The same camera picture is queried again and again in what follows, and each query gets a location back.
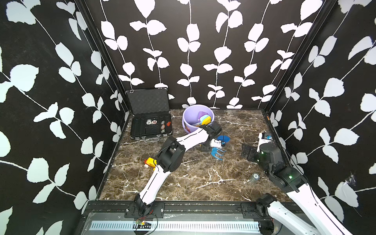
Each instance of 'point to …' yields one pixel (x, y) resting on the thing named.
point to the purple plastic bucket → (190, 117)
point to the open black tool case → (150, 116)
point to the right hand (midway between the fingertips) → (248, 143)
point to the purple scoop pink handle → (201, 114)
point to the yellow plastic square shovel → (206, 121)
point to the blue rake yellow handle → (214, 152)
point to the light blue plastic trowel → (202, 118)
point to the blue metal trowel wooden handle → (224, 138)
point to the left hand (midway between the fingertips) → (206, 141)
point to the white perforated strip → (189, 225)
